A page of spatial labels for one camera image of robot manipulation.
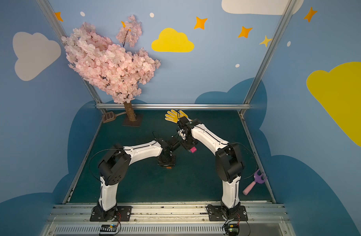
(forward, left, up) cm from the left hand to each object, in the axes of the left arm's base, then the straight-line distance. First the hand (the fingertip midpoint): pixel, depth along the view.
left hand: (172, 164), depth 91 cm
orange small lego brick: (-2, +2, 0) cm, 3 cm away
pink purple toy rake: (-7, -52, 0) cm, 53 cm away
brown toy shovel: (+39, +52, +1) cm, 65 cm away
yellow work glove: (+43, +1, -1) cm, 43 cm away
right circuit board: (-33, -32, -3) cm, 46 cm away
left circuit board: (-33, +30, -3) cm, 45 cm away
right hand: (+10, -12, +8) cm, 18 cm away
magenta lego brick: (+5, -13, +11) cm, 17 cm away
